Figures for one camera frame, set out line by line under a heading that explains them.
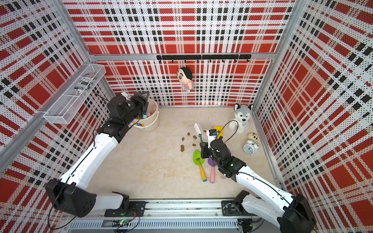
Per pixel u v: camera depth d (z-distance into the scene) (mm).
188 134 1043
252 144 899
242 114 920
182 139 1014
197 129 842
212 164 890
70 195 379
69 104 724
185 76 907
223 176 840
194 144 985
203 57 884
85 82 783
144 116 690
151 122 955
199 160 907
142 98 639
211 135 676
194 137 1024
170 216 732
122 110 531
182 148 978
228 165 581
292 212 388
